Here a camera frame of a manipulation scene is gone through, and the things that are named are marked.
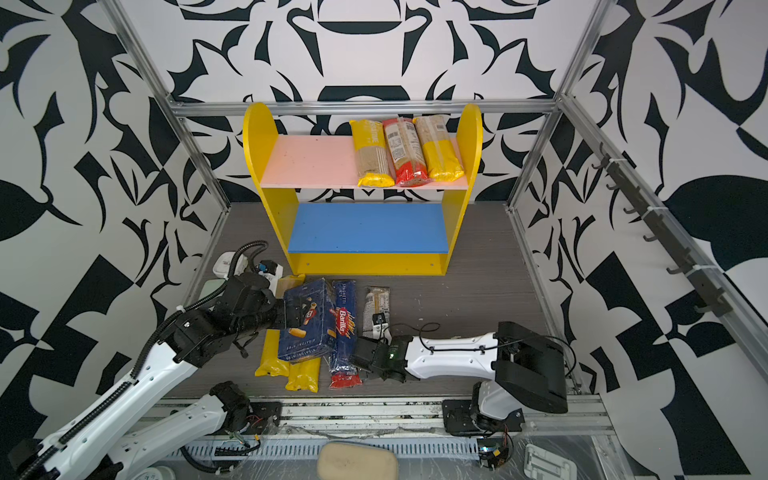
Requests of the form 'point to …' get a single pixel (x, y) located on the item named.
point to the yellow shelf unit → (379, 202)
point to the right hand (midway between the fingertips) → (375, 362)
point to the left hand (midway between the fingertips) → (295, 298)
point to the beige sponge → (348, 460)
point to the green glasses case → (209, 287)
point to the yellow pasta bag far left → (270, 365)
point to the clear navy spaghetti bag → (376, 300)
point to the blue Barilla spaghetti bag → (344, 356)
